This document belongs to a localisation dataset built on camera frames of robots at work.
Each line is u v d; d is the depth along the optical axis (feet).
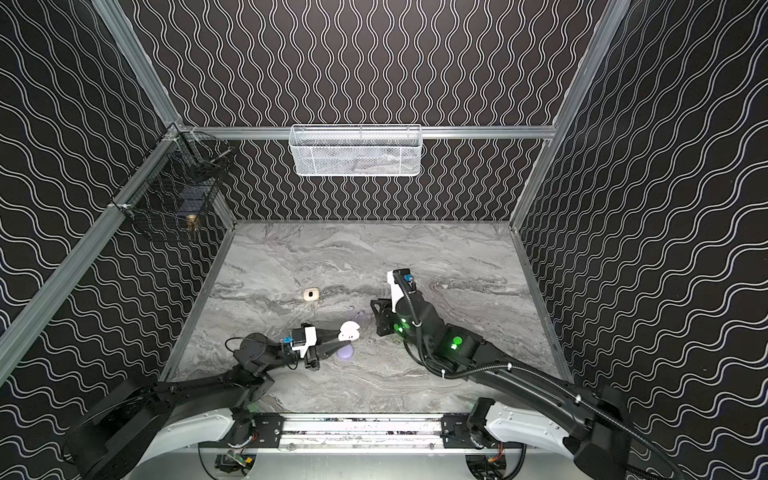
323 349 2.13
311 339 1.95
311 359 2.12
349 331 2.23
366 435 2.48
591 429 1.31
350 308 3.17
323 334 2.20
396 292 2.09
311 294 3.20
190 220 2.71
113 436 1.37
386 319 2.05
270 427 2.46
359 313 3.12
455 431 2.43
